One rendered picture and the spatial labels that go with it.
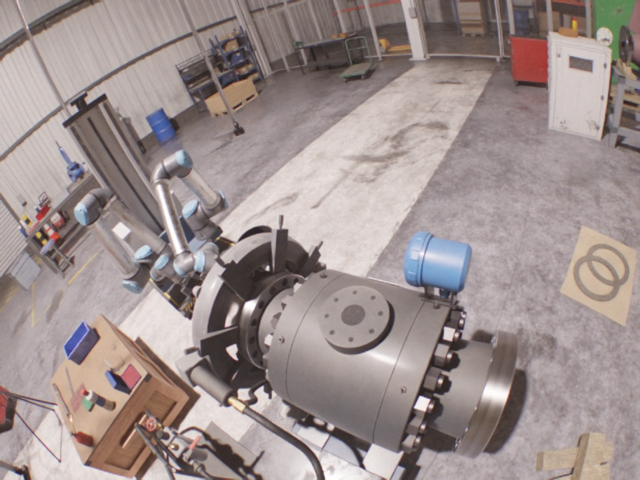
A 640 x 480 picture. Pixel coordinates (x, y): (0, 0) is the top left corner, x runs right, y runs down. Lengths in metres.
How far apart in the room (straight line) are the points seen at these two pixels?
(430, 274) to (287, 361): 0.52
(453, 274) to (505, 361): 0.30
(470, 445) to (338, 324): 0.55
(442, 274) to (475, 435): 0.48
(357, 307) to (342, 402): 0.29
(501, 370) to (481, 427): 0.17
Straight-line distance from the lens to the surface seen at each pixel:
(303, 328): 0.95
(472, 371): 0.95
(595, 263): 2.48
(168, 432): 1.66
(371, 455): 1.41
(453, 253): 0.84
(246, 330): 1.18
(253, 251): 1.19
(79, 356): 2.52
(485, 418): 0.90
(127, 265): 1.99
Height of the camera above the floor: 1.66
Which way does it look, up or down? 41 degrees down
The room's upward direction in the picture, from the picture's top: 22 degrees counter-clockwise
